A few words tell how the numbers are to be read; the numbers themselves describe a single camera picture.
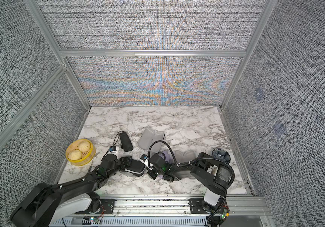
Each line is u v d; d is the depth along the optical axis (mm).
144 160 763
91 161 896
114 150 782
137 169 811
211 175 461
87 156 858
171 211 730
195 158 701
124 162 780
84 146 900
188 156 921
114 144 982
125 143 969
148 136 1007
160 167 687
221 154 893
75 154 856
